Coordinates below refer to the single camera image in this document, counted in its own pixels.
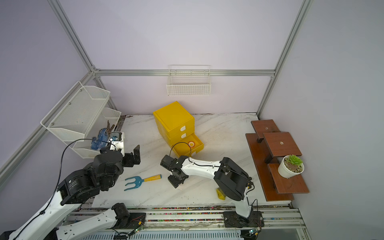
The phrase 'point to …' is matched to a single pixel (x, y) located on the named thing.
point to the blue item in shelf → (101, 141)
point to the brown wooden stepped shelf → (274, 154)
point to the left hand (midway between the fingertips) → (127, 148)
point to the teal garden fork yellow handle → (138, 180)
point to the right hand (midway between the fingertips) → (179, 179)
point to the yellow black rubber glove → (221, 196)
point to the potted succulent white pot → (290, 166)
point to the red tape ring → (192, 144)
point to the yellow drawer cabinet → (176, 125)
